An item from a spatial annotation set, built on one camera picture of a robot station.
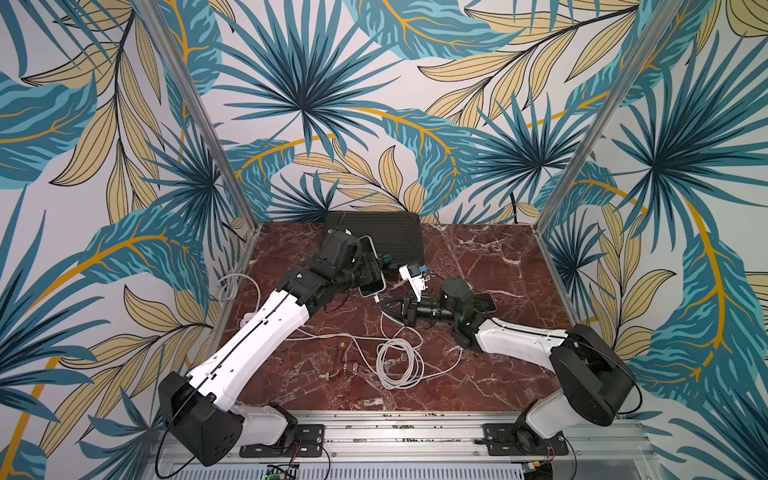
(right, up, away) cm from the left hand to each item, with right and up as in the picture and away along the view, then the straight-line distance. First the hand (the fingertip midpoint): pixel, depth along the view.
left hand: (371, 272), depth 74 cm
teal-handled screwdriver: (+4, +3, +23) cm, 24 cm away
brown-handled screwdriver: (-9, -25, +12) cm, 29 cm away
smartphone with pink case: (0, -1, -9) cm, 9 cm away
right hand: (-2, -13, -4) cm, 14 cm away
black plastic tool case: (+7, +12, +35) cm, 37 cm away
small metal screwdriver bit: (-5, -27, +7) cm, 28 cm away
